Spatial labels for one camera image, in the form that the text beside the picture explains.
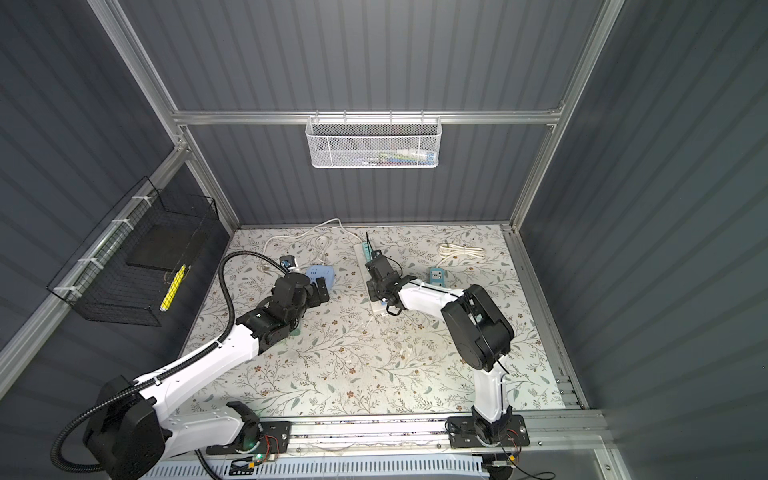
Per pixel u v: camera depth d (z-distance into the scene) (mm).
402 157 913
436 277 1022
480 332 528
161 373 443
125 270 719
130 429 399
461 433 727
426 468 771
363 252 1077
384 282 750
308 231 1188
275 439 722
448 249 1103
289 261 710
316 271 1047
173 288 695
